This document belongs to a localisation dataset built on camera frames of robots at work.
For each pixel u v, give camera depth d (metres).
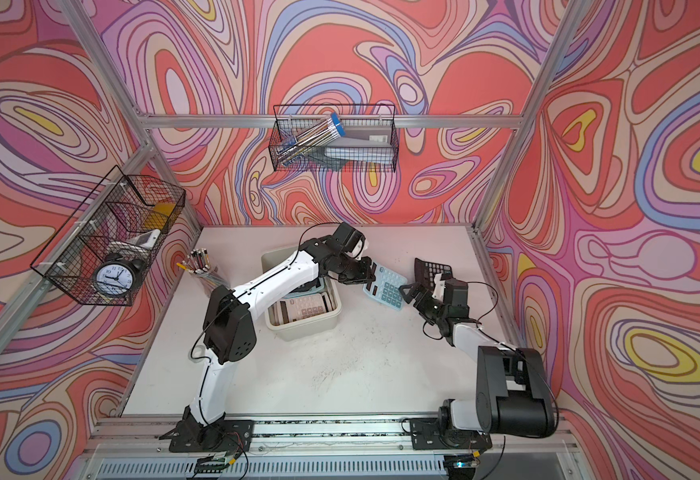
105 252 0.75
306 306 0.90
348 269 0.75
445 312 0.71
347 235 0.70
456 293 0.70
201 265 0.93
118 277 0.68
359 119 0.88
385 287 0.88
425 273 1.03
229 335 0.52
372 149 0.88
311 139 0.79
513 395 0.43
